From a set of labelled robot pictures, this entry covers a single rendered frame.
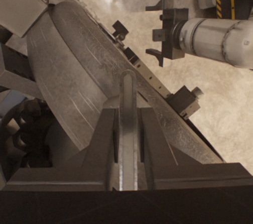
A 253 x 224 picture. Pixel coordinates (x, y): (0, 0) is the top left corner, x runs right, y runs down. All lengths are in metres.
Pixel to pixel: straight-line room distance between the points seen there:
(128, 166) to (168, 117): 0.10
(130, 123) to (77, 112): 0.10
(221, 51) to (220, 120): 1.14
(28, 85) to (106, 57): 0.13
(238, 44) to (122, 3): 0.88
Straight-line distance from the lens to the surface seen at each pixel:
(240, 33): 0.38
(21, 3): 0.38
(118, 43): 0.41
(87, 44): 0.27
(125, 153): 0.17
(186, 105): 0.67
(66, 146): 0.53
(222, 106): 1.46
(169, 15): 0.51
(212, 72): 1.34
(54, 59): 0.28
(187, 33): 0.45
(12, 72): 0.30
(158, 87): 0.60
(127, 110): 0.15
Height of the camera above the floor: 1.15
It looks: 71 degrees down
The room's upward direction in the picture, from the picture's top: 170 degrees clockwise
